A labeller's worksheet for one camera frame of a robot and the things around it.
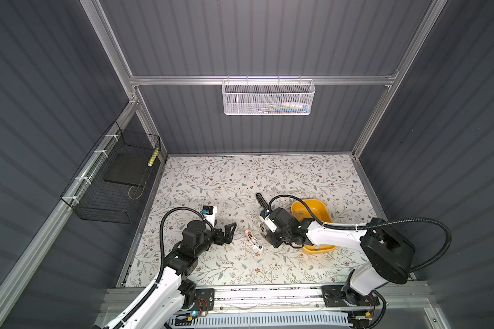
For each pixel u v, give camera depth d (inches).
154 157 32.3
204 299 28.5
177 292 24.4
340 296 29.0
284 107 36.6
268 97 46.3
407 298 29.1
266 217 30.8
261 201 38.9
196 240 23.9
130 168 30.9
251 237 33.9
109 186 28.4
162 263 21.8
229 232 28.6
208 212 27.3
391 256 17.5
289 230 26.3
